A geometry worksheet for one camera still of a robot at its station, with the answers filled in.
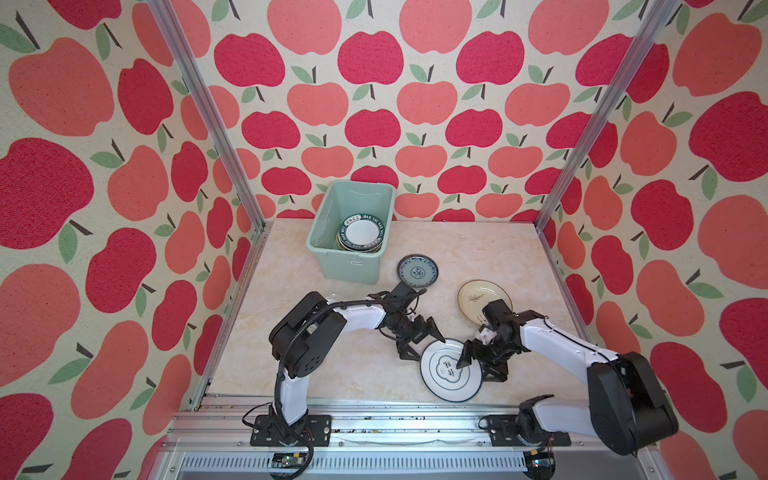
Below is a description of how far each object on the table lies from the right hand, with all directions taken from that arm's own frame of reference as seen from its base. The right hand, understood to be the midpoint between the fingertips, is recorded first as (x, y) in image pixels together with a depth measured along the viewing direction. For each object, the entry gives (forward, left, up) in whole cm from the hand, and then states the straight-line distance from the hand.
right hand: (473, 370), depth 83 cm
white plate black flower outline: (-2, +9, 0) cm, 10 cm away
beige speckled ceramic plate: (+25, -3, -1) cm, 26 cm away
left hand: (+2, +10, +5) cm, 11 cm away
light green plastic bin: (+51, +50, +15) cm, 73 cm away
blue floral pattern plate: (+35, +17, -1) cm, 39 cm away
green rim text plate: (+51, +41, -1) cm, 65 cm away
